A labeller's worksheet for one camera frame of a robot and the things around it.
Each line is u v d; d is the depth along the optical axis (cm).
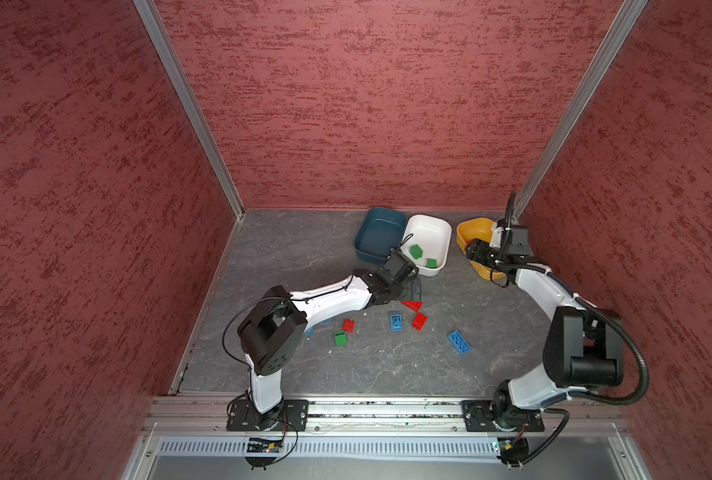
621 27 73
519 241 71
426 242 109
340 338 85
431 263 103
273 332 47
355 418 76
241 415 73
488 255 80
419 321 88
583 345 45
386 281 67
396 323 90
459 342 86
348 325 88
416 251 107
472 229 112
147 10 70
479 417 74
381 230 116
